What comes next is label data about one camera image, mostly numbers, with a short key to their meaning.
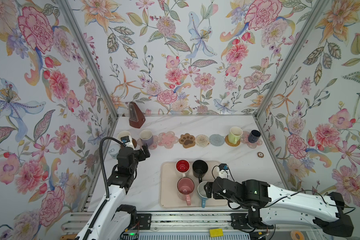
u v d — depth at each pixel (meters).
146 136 1.04
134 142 1.04
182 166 0.91
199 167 0.86
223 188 0.51
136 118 1.09
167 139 1.07
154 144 1.04
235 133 1.01
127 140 0.67
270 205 0.44
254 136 1.01
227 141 1.04
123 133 0.96
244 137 1.07
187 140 1.07
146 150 0.73
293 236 0.70
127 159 0.59
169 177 0.88
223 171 0.64
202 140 1.06
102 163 0.51
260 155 0.98
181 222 0.75
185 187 0.83
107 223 0.45
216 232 0.69
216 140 1.07
